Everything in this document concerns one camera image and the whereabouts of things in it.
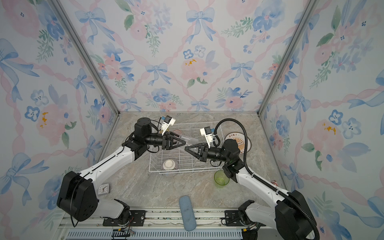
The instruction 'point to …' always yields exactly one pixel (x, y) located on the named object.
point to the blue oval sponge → (187, 213)
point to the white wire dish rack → (179, 158)
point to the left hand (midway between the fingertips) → (184, 142)
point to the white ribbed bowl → (169, 164)
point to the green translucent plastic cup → (221, 179)
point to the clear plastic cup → (193, 141)
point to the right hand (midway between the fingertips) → (185, 149)
